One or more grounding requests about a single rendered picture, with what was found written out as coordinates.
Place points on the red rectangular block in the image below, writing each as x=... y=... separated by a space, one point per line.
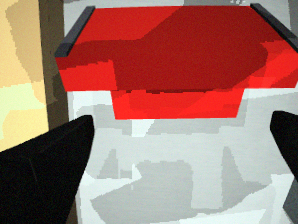
x=177 y=62

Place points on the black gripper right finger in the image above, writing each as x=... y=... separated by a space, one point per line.
x=284 y=128

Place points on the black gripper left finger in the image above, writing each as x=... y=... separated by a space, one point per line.
x=39 y=178

